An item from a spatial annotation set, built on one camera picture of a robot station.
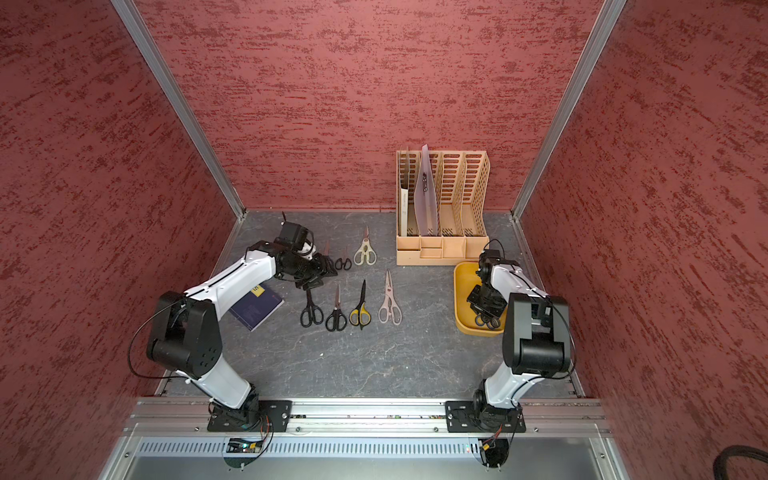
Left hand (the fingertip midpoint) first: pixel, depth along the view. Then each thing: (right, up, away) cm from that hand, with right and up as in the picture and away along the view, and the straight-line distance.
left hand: (330, 281), depth 88 cm
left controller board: (-20, -39, -16) cm, 46 cm away
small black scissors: (+2, +4, +17) cm, 18 cm away
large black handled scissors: (-7, -11, +4) cm, 14 cm away
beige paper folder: (+23, +21, +5) cm, 32 cm away
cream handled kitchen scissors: (+9, +8, +19) cm, 22 cm away
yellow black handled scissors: (+9, -11, +4) cm, 15 cm away
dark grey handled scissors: (+49, -13, +2) cm, 51 cm away
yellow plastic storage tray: (+44, -2, +11) cm, 45 cm away
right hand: (+46, -11, +2) cm, 47 cm away
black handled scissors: (+1, -13, +4) cm, 14 cm away
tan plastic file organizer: (+44, +15, +15) cm, 49 cm away
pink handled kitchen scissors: (+18, -10, +4) cm, 21 cm away
